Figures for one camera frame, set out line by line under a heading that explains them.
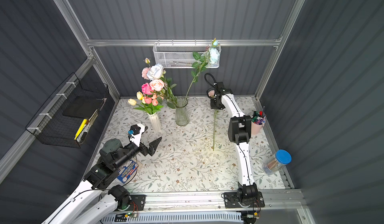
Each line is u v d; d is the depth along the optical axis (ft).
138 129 1.86
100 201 1.96
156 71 2.19
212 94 3.46
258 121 2.86
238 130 2.19
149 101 2.53
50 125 2.15
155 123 3.06
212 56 2.34
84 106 2.53
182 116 3.55
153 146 1.99
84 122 2.40
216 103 3.08
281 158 2.23
